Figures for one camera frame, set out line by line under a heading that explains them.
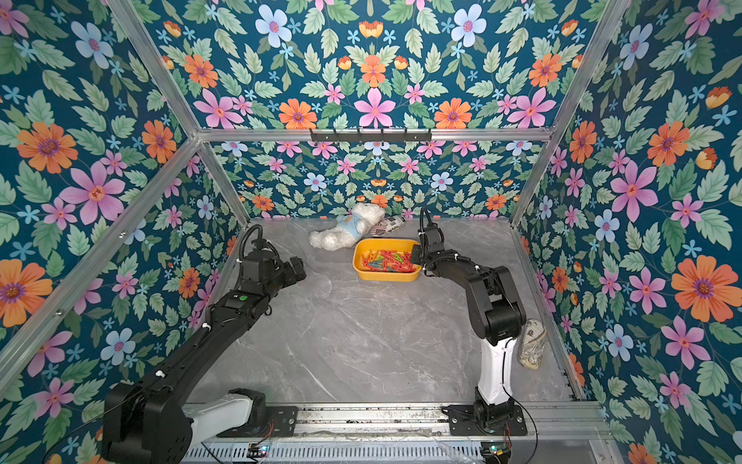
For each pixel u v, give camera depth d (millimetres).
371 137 930
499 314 536
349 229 1055
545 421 761
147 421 390
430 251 798
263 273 638
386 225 1147
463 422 732
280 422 735
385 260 1037
